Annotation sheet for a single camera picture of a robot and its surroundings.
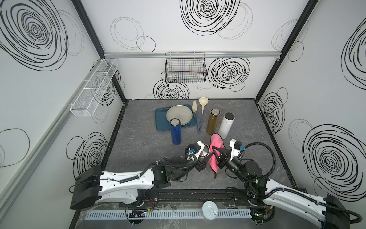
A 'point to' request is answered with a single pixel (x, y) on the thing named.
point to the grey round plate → (183, 112)
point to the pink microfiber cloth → (216, 140)
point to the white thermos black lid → (226, 124)
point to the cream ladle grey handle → (203, 101)
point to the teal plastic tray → (161, 122)
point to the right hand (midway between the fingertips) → (212, 150)
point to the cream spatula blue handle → (194, 108)
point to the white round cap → (209, 210)
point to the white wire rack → (86, 104)
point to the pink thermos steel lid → (205, 151)
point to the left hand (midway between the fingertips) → (208, 148)
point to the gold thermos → (213, 121)
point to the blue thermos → (176, 133)
